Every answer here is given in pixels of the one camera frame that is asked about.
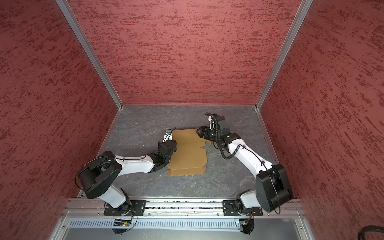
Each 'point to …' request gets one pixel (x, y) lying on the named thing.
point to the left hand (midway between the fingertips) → (169, 139)
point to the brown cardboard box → (190, 158)
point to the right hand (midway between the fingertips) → (198, 135)
